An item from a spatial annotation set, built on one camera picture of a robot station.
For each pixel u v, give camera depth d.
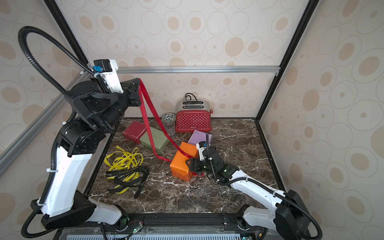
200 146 0.71
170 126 1.12
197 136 1.02
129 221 0.73
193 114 1.00
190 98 1.09
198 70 1.45
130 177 0.88
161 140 1.00
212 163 0.58
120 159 0.95
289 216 0.40
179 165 0.78
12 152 0.52
